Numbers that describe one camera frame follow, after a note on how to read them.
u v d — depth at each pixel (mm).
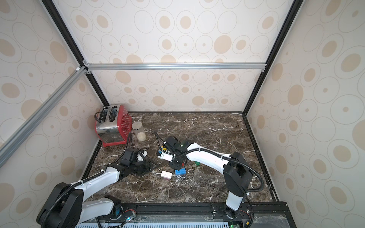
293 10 688
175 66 897
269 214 729
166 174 836
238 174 447
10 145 515
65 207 408
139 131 965
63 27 741
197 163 899
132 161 700
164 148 1000
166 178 847
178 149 596
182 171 860
